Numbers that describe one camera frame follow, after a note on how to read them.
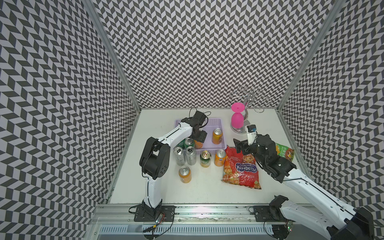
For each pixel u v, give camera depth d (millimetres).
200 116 753
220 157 830
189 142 866
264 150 550
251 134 649
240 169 824
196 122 747
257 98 813
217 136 921
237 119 908
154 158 512
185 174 765
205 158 825
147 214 649
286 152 913
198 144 921
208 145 995
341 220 394
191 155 812
